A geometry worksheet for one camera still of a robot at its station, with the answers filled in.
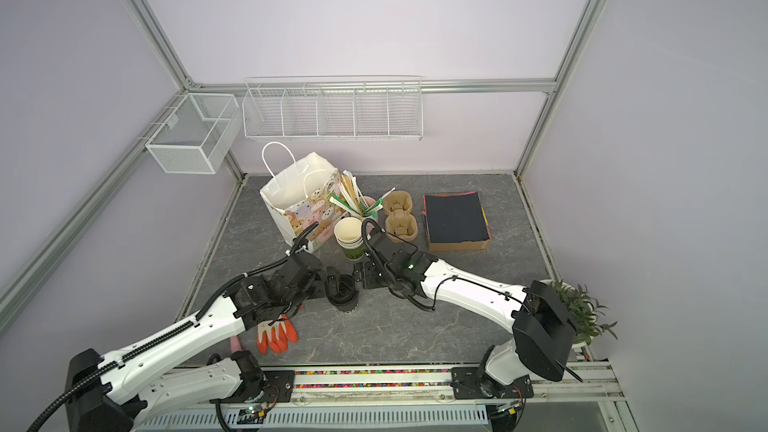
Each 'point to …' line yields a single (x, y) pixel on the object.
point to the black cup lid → (359, 276)
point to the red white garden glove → (275, 335)
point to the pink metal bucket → (368, 207)
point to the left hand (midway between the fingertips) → (324, 279)
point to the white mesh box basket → (199, 135)
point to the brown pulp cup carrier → (401, 225)
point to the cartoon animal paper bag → (299, 193)
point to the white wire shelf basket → (334, 108)
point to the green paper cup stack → (348, 236)
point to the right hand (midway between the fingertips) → (364, 272)
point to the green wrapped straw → (371, 212)
